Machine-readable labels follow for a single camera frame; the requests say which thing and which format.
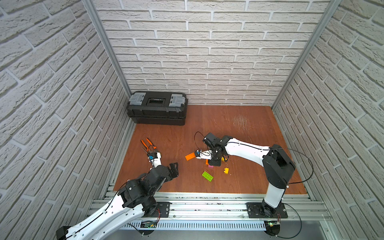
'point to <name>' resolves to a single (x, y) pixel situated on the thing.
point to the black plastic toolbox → (158, 107)
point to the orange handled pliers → (153, 146)
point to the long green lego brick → (207, 176)
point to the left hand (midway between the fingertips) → (174, 165)
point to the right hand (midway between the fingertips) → (213, 159)
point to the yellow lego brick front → (226, 170)
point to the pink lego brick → (211, 166)
